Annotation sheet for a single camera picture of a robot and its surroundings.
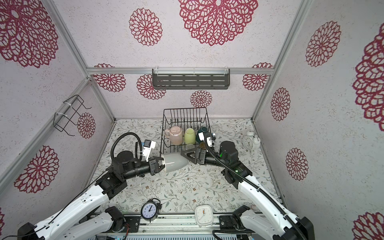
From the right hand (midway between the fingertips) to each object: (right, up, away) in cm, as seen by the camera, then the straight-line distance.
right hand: (184, 154), depth 63 cm
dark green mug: (+10, +11, +32) cm, 36 cm away
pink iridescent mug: (-7, +8, +31) cm, 33 cm away
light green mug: (+2, +7, +34) cm, 34 cm away
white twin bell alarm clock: (+41, +4, +32) cm, 52 cm away
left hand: (-7, -5, +4) cm, 9 cm away
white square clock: (+9, -32, +11) cm, 35 cm away
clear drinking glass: (+1, 0, +32) cm, 32 cm away
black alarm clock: (-18, -30, +13) cm, 38 cm away
